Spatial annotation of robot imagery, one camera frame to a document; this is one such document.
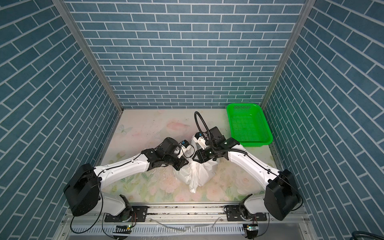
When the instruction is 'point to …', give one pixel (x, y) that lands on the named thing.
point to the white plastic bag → (195, 174)
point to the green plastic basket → (248, 125)
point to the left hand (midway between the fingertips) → (188, 162)
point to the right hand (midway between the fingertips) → (195, 155)
